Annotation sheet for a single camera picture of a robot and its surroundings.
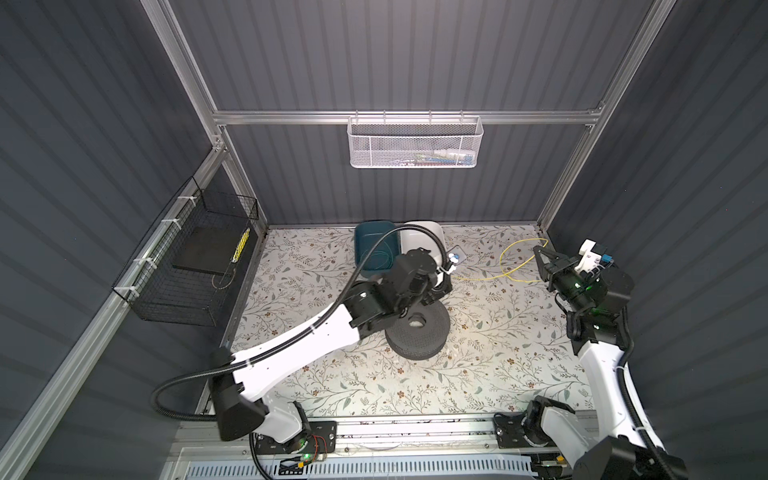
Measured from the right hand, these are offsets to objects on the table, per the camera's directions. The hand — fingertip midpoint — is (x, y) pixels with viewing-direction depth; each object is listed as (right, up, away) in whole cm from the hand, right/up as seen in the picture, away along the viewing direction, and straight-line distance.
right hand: (538, 251), depth 71 cm
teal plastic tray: (-45, +7, +46) cm, 64 cm away
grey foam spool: (-26, -24, +15) cm, 39 cm away
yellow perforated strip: (-75, +2, +8) cm, 76 cm away
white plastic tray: (-27, +5, +48) cm, 56 cm away
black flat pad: (-82, +1, +4) cm, 82 cm away
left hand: (-24, -2, -3) cm, 25 cm away
